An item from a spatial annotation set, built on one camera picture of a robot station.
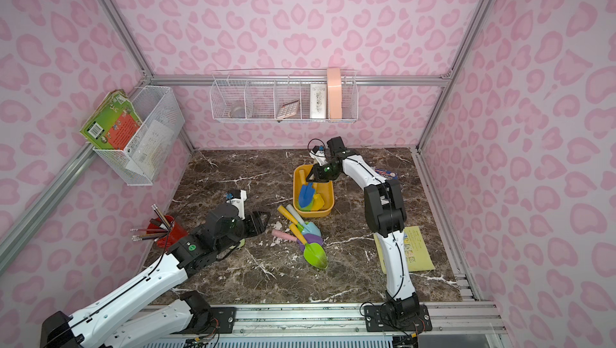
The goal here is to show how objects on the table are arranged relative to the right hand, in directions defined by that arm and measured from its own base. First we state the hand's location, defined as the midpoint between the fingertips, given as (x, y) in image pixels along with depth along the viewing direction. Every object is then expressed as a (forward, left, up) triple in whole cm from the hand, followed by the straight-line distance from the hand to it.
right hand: (308, 178), depth 98 cm
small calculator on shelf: (+18, +7, +21) cm, 29 cm away
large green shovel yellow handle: (-29, -3, -6) cm, 29 cm away
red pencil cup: (-22, +49, +2) cm, 54 cm away
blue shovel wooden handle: (-6, +1, -3) cm, 7 cm away
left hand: (-22, +11, +11) cm, 27 cm away
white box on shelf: (+20, -4, +23) cm, 31 cm away
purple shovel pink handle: (-23, -1, -6) cm, 24 cm away
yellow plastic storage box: (0, -7, -8) cm, 11 cm away
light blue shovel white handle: (-20, -1, -6) cm, 20 cm away
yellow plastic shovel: (-8, -4, -6) cm, 11 cm away
